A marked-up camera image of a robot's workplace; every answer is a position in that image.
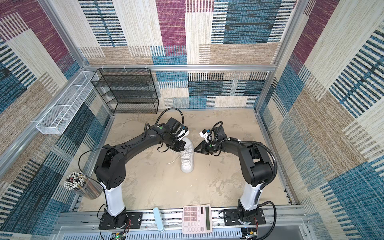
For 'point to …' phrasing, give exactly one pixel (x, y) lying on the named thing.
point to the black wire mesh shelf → (127, 90)
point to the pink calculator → (197, 219)
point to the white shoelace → (177, 157)
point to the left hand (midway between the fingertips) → (184, 147)
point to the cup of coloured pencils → (79, 182)
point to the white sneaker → (187, 156)
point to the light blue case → (158, 219)
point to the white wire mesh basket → (56, 119)
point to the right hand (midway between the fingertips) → (195, 151)
